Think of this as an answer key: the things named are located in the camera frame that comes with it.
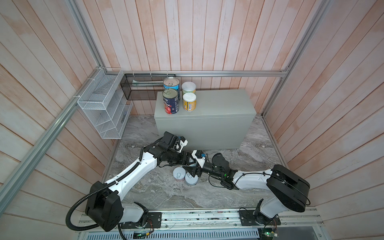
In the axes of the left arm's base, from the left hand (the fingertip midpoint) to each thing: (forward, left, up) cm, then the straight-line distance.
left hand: (189, 165), depth 76 cm
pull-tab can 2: (-4, 0, -11) cm, 11 cm away
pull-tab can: (-1, +6, -10) cm, 12 cm away
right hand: (+3, +1, -1) cm, 3 cm away
